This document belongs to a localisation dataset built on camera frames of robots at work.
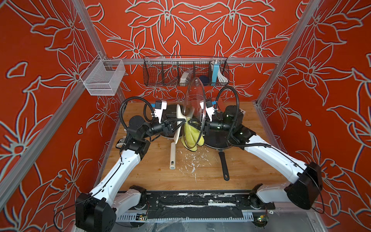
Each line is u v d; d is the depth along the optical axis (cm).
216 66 83
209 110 58
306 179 39
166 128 56
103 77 93
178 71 100
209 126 57
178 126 58
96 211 37
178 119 59
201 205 73
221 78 92
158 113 56
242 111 110
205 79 92
